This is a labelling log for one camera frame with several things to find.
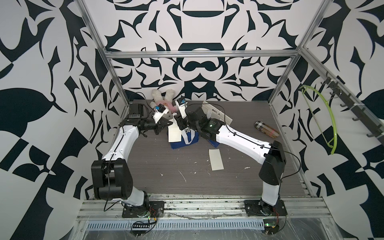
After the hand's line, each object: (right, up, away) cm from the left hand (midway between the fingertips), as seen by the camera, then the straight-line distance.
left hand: (169, 120), depth 83 cm
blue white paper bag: (+11, -8, 0) cm, 14 cm away
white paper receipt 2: (+27, -24, +9) cm, 37 cm away
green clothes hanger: (+75, -11, -16) cm, 78 cm away
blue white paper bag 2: (+25, +4, 0) cm, 25 cm away
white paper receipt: (+3, -7, -2) cm, 8 cm away
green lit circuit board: (+49, -49, -13) cm, 70 cm away
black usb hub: (-12, -50, -10) cm, 52 cm away
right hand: (+5, +4, -5) cm, 8 cm away
